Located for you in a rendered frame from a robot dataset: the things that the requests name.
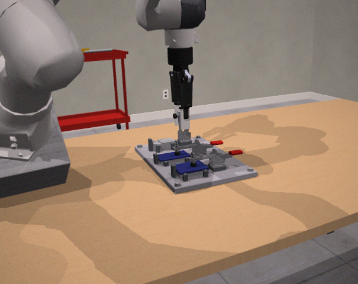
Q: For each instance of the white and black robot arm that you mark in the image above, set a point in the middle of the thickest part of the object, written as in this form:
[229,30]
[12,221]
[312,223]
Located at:
[42,51]

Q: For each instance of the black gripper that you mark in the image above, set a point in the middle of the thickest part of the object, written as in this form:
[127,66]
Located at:
[181,82]

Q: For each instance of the blue rectangular block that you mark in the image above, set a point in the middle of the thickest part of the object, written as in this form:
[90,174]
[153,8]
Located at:
[171,157]

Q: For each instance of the blue flat plate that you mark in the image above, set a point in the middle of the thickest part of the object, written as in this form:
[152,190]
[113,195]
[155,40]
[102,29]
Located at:
[191,171]

